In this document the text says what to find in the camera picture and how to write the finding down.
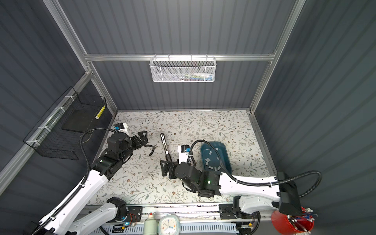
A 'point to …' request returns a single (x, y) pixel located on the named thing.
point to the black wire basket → (63, 133)
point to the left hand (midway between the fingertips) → (141, 134)
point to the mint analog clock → (169, 224)
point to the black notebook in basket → (80, 120)
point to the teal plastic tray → (210, 159)
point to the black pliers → (152, 147)
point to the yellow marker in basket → (100, 112)
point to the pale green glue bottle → (150, 225)
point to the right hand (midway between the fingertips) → (167, 164)
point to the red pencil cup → (292, 223)
